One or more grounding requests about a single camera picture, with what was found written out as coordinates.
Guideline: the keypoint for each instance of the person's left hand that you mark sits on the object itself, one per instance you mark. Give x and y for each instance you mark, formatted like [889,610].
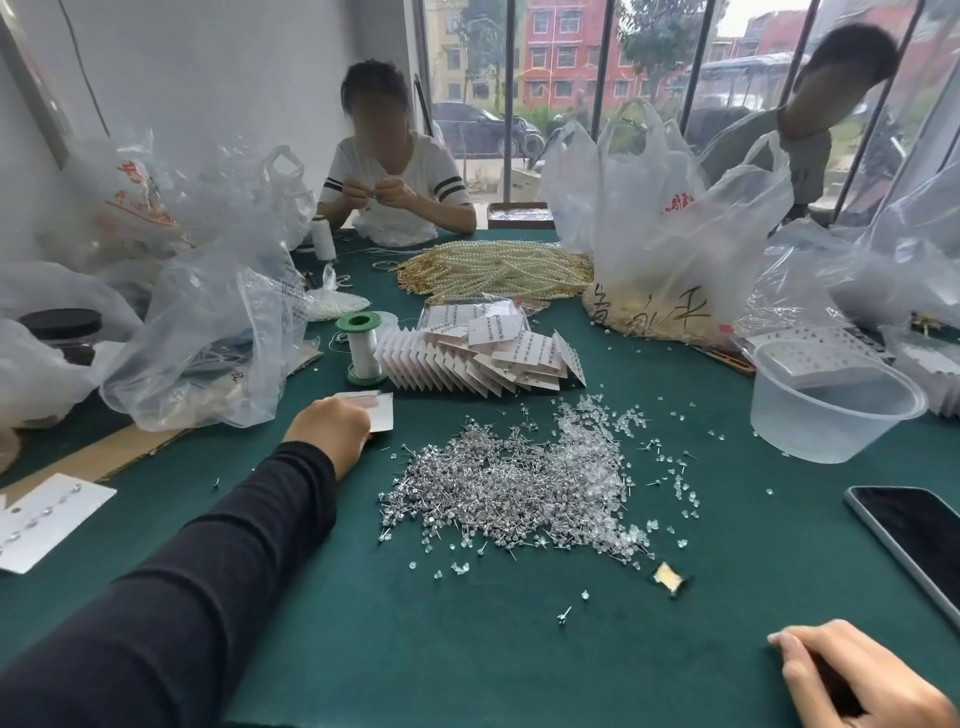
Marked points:
[330,435]

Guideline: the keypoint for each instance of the person's right hand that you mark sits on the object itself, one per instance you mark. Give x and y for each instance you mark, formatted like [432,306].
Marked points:
[877,682]

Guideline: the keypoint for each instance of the stack of white cards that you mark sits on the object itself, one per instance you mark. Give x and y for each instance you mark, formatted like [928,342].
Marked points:
[380,412]

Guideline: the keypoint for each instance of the row of white cards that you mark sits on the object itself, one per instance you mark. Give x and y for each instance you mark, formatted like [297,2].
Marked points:
[465,352]

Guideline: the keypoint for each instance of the pile of silver stud earrings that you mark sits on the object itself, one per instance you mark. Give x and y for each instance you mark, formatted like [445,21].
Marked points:
[487,487]

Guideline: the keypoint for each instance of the clear plastic earring backs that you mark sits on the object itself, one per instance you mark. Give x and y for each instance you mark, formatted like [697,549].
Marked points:
[592,427]

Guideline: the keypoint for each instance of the single ear stud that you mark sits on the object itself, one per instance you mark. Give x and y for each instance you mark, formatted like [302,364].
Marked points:
[562,616]

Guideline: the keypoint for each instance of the large white studded card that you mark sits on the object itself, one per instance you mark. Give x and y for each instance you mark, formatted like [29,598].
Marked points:
[45,517]

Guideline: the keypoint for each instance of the person's left forearm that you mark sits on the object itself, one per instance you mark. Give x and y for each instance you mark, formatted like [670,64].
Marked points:
[187,600]

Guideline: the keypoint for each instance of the green spool of white thread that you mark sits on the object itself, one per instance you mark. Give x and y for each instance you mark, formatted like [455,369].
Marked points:
[362,349]

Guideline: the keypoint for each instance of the small bag of pearls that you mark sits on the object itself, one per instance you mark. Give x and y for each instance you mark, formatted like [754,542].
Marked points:
[334,301]

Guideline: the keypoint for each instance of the white-edged smartphone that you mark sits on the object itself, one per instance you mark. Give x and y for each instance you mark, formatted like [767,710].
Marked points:
[915,540]

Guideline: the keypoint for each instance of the large clear plastic bag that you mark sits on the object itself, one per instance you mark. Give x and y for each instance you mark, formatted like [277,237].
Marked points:
[217,330]

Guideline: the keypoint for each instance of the white thread cone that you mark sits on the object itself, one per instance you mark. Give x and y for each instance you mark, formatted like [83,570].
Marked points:
[323,238]

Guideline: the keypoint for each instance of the brown cardboard sheet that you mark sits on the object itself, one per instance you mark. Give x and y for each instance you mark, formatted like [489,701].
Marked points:
[97,454]

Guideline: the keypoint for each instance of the pile of pearl strands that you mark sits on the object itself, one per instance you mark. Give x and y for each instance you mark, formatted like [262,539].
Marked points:
[495,270]

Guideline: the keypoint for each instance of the small gold foil scrap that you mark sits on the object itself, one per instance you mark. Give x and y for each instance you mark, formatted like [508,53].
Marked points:
[667,577]

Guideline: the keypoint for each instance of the clear plastic bowl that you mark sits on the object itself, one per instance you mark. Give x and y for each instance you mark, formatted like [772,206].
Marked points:
[832,420]

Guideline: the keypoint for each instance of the black-lidded jar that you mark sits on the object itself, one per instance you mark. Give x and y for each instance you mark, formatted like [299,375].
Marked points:
[60,330]

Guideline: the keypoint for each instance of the translucent white plastic bag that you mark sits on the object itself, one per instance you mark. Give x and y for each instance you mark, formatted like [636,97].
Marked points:
[45,382]

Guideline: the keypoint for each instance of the white red-printed plastic bag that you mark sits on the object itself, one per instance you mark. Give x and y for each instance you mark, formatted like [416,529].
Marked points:
[135,195]

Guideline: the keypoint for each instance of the dark parked car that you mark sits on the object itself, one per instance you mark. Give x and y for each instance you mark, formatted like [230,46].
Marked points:
[480,127]

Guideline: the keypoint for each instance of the orange and black tool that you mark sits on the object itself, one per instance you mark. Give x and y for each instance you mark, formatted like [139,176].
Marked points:
[724,361]

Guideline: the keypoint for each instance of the white handwritten plastic bag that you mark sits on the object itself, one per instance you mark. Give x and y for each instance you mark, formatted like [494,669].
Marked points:
[660,225]

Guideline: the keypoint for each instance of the heap of clear plastic bags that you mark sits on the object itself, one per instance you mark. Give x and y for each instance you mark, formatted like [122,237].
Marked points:
[885,262]

